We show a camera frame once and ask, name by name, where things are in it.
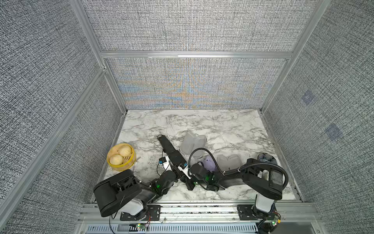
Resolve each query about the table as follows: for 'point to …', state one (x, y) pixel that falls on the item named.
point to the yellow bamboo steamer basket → (128, 161)
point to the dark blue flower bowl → (266, 158)
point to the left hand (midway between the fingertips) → (183, 166)
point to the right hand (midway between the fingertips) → (179, 177)
